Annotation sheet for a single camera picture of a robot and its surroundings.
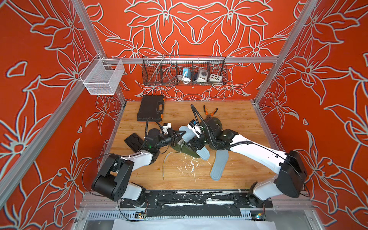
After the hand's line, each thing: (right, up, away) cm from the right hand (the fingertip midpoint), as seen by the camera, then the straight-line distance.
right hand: (188, 140), depth 78 cm
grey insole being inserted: (+8, -6, 0) cm, 10 cm away
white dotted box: (+19, +39, +16) cm, 46 cm away
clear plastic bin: (-57, +40, +15) cm, 71 cm away
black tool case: (-28, +19, +33) cm, 47 cm away
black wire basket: (-18, +46, +22) cm, 54 cm away
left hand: (-1, +4, 0) cm, 5 cm away
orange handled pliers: (+20, +15, +32) cm, 41 cm away
